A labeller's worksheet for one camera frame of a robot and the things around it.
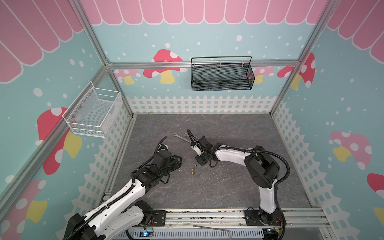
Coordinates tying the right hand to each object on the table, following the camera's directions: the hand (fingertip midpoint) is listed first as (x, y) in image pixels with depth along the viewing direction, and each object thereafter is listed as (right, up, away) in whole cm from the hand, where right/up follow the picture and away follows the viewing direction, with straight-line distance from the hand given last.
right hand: (199, 157), depth 95 cm
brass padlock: (-4, -7, -4) cm, 9 cm away
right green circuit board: (+35, -31, -23) cm, 52 cm away
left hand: (-11, 0, -15) cm, 18 cm away
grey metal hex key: (+8, -30, -22) cm, 38 cm away
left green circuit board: (-25, -32, -22) cm, 47 cm away
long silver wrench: (-17, +14, +12) cm, 25 cm away
